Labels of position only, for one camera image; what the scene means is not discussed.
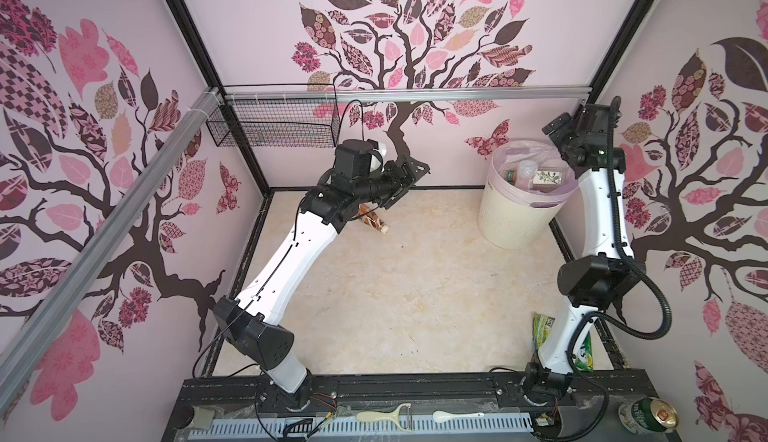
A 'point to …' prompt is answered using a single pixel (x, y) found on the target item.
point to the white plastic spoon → (441, 416)
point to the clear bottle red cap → (525, 173)
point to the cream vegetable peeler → (395, 415)
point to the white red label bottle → (540, 177)
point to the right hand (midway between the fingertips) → (564, 126)
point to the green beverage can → (647, 415)
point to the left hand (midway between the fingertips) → (421, 182)
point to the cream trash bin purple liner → (519, 218)
